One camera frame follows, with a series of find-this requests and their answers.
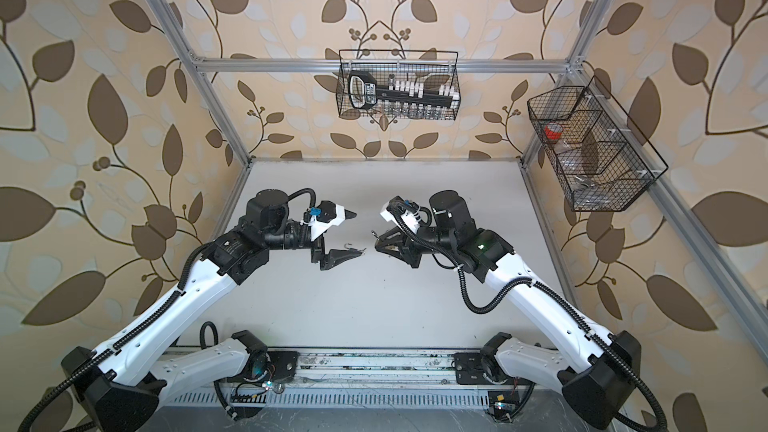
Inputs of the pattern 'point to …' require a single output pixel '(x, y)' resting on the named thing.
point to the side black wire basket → (601, 157)
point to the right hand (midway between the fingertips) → (382, 243)
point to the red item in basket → (553, 131)
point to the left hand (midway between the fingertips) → (356, 229)
